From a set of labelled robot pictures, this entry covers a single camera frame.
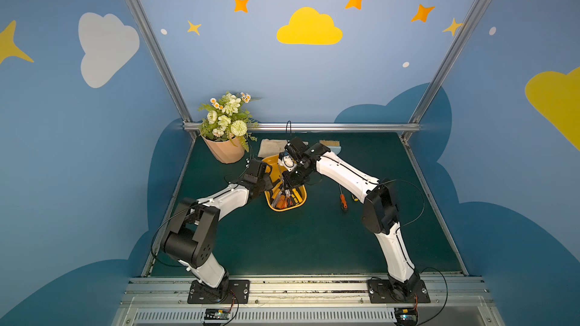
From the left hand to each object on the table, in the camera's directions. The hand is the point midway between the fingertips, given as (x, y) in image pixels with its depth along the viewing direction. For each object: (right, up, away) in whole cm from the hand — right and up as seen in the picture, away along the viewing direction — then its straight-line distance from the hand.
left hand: (267, 177), depth 95 cm
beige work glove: (-1, +14, +21) cm, 25 cm away
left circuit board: (-14, -42, -24) cm, 50 cm away
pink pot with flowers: (-16, +21, -8) cm, 27 cm away
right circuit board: (+48, -44, -22) cm, 69 cm away
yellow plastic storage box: (+6, -8, -3) cm, 11 cm away
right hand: (+9, -2, -6) cm, 11 cm away
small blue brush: (+33, +15, +23) cm, 43 cm away
